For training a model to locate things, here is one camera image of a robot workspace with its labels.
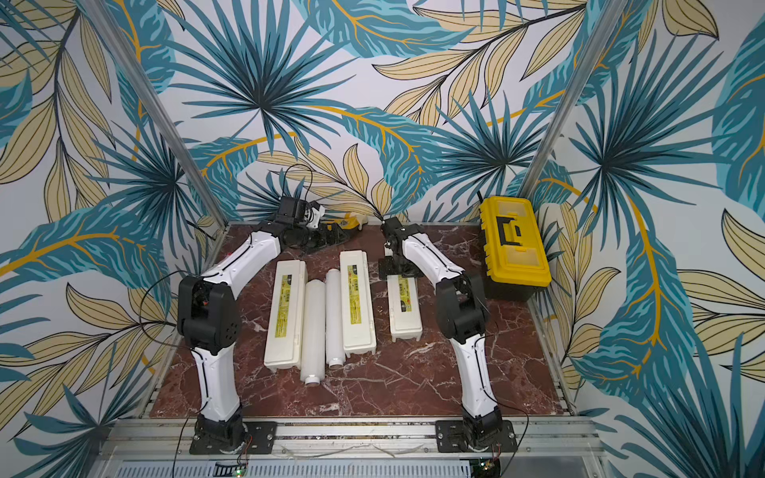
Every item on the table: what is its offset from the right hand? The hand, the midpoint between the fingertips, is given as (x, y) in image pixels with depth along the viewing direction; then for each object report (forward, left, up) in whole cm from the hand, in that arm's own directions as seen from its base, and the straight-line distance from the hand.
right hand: (400, 274), depth 98 cm
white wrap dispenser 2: (-12, +14, +3) cm, 19 cm away
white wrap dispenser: (-16, +34, +3) cm, 38 cm away
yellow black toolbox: (-2, -35, +10) cm, 36 cm away
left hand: (+4, +19, +12) cm, 23 cm away
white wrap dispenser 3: (-14, 0, +4) cm, 15 cm away
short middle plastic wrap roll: (-15, +21, -1) cm, 26 cm away
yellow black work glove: (+27, +17, -2) cm, 32 cm away
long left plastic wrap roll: (-19, +27, -2) cm, 33 cm away
